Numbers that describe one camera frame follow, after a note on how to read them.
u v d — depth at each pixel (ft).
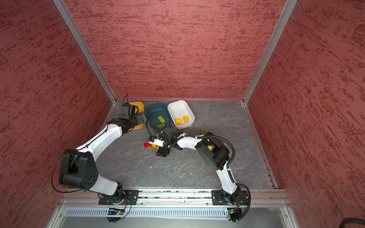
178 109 3.74
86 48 2.88
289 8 2.37
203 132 3.28
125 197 2.39
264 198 2.50
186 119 3.42
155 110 3.71
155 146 3.02
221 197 2.43
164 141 2.73
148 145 3.02
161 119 3.49
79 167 1.41
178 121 3.47
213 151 1.74
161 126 3.33
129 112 2.27
